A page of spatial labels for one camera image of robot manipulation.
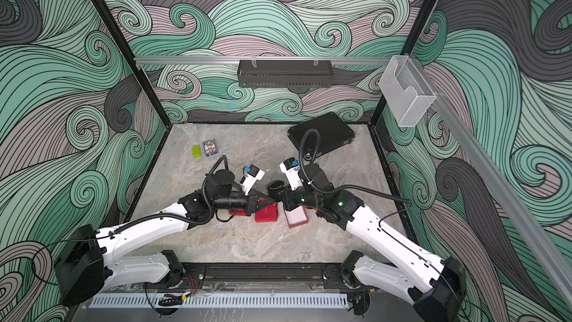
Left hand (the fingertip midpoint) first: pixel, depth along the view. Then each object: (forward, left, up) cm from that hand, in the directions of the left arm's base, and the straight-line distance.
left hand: (273, 199), depth 71 cm
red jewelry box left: (-5, +10, 0) cm, 11 cm away
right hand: (+1, 0, +1) cm, 2 cm away
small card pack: (+36, +33, -19) cm, 53 cm away
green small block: (+34, +40, -19) cm, 56 cm away
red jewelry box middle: (+2, +2, -17) cm, 17 cm away
